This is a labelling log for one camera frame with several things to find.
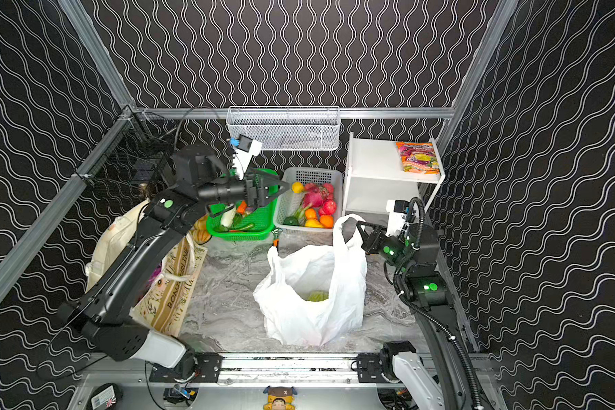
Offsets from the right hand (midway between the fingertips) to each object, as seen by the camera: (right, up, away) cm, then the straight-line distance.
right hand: (358, 223), depth 68 cm
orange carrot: (-42, +5, +39) cm, 58 cm away
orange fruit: (-6, 0, +35) cm, 35 cm away
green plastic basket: (-39, -1, +38) cm, 55 cm away
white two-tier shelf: (+8, +15, +11) cm, 20 cm away
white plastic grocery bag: (-5, -13, +1) cm, 14 cm away
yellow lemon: (-18, +15, +42) cm, 48 cm away
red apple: (-5, +6, +34) cm, 35 cm away
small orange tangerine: (-13, +3, +36) cm, 38 cm away
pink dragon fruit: (-10, +11, +35) cm, 38 cm away
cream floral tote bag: (-54, -23, +5) cm, 59 cm away
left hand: (-19, +10, -10) cm, 23 cm away
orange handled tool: (-27, -6, +35) cm, 44 cm away
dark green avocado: (-21, 0, +35) cm, 41 cm away
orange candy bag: (+21, +20, +12) cm, 32 cm away
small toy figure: (-21, -46, -1) cm, 51 cm away
